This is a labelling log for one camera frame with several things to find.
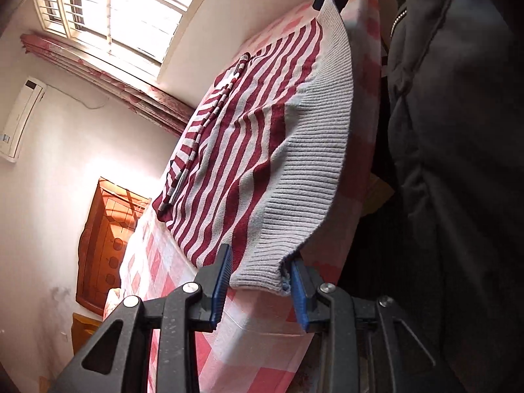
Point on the bed with pink checked sheet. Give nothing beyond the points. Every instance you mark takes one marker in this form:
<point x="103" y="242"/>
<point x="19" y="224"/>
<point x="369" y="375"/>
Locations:
<point x="254" y="352"/>

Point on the barred window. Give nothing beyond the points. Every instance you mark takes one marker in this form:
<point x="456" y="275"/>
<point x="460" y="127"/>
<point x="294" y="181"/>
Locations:
<point x="123" y="12"/>

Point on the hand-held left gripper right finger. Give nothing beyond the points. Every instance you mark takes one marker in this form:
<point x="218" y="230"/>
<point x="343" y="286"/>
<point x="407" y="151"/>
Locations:
<point x="301" y="307"/>

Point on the white air conditioner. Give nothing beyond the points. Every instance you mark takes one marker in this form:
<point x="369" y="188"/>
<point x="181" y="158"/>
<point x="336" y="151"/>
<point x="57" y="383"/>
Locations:
<point x="20" y="118"/>

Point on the large wooden headboard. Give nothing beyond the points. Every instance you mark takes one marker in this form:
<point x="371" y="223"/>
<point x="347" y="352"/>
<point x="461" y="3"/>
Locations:
<point x="108" y="245"/>

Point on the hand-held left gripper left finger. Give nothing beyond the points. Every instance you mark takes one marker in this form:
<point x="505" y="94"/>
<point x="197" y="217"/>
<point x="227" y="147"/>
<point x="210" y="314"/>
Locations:
<point x="221" y="294"/>

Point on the red and grey striped sweater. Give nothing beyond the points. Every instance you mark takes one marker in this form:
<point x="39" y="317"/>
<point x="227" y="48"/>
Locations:
<point x="262" y="139"/>

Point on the pink floral curtain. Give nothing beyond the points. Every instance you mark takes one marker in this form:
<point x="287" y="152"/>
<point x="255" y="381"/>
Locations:
<point x="123" y="86"/>

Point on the small wooden headboard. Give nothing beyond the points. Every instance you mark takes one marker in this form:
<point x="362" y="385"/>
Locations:
<point x="84" y="331"/>

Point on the person's dark jacket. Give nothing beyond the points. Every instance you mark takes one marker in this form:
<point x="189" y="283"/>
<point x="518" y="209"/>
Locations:
<point x="450" y="151"/>

